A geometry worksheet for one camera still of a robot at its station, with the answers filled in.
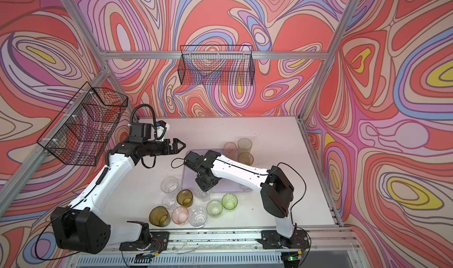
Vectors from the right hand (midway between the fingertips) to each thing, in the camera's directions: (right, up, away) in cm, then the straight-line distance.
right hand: (212, 187), depth 79 cm
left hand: (-15, +20, 0) cm, 25 cm away
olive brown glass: (-14, -6, +5) cm, 16 cm away
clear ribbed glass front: (-7, -13, +1) cm, 15 cm away
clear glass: (-22, 0, +6) cm, 22 cm away
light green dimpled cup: (+1, -10, +2) cm, 11 cm away
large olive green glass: (-24, -13, 0) cm, 27 cm away
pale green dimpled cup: (+16, +18, +16) cm, 29 cm away
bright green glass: (+8, -8, +4) cm, 12 cm away
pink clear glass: (-15, -13, 0) cm, 20 cm away
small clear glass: (-20, -7, +2) cm, 22 cm away
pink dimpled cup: (+8, +15, +19) cm, 26 cm away
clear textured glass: (-5, -5, +3) cm, 8 cm away
